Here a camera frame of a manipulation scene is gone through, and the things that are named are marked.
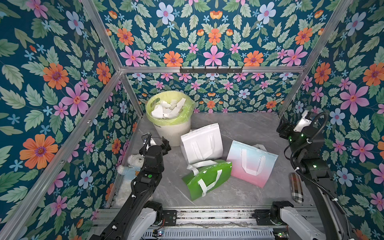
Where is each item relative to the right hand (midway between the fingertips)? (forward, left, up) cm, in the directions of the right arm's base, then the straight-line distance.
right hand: (293, 117), depth 65 cm
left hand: (-3, +64, -15) cm, 66 cm away
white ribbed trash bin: (+7, +59, -22) cm, 63 cm away
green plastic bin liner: (+12, +49, -7) cm, 51 cm away
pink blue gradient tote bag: (-12, +14, -22) cm, 29 cm away
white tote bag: (-2, +41, -22) cm, 46 cm away
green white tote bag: (-21, +38, -18) cm, 47 cm away
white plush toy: (-15, +80, -28) cm, 86 cm away
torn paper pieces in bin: (+18, +63, -12) cm, 67 cm away
